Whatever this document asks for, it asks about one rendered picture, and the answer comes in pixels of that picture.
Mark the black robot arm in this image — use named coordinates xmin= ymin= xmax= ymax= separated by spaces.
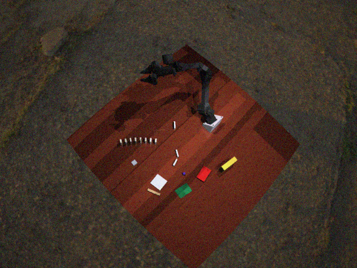
xmin=151 ymin=54 xmax=217 ymax=125

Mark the red rectangular block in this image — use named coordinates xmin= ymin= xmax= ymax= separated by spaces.
xmin=196 ymin=166 xmax=211 ymax=182

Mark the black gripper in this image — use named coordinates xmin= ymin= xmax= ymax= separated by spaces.
xmin=140 ymin=63 xmax=166 ymax=85

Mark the green flat rectangular mat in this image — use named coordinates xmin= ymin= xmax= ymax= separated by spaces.
xmin=175 ymin=183 xmax=192 ymax=198

